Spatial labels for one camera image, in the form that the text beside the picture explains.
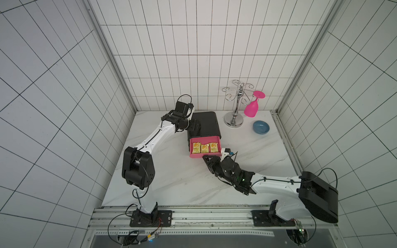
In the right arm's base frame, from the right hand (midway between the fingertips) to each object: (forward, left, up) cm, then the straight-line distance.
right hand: (197, 161), depth 76 cm
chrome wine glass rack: (+43, -24, -15) cm, 51 cm away
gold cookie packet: (+9, +1, -1) cm, 9 cm away
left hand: (+21, +4, +1) cm, 21 cm away
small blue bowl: (+36, -43, -14) cm, 57 cm away
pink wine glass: (+37, -32, +2) cm, 49 cm away
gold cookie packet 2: (+10, -9, -1) cm, 13 cm away
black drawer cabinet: (+21, -5, +4) cm, 22 cm away
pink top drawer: (+13, -4, -1) cm, 14 cm away
